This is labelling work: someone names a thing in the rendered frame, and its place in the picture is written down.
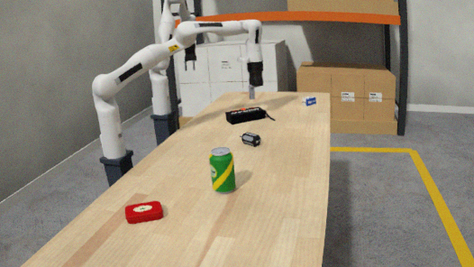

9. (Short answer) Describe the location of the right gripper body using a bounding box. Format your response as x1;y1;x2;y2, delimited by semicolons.
237;51;263;87

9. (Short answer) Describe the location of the green drink can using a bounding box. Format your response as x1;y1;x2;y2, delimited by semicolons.
209;147;236;194

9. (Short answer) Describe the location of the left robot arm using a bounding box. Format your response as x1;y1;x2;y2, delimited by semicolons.
149;0;196;115

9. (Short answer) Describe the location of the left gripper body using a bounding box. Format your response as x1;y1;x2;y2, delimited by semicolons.
185;43;196;61

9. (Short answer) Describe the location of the black power strip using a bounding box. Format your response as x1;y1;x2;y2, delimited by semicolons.
225;106;275;124

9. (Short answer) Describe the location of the red mint tin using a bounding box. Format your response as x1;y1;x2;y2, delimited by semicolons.
124;201;164;225

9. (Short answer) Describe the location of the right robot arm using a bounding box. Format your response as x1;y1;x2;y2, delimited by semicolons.
92;19;262;159

